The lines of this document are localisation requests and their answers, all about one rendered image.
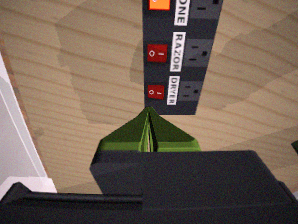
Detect black power strip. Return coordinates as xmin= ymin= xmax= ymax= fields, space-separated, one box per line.
xmin=142 ymin=0 xmax=223 ymax=115

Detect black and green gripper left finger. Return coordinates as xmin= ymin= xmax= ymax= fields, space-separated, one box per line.
xmin=95 ymin=107 xmax=149 ymax=153

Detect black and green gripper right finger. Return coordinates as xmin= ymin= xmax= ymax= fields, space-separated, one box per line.
xmin=149 ymin=107 xmax=201 ymax=152

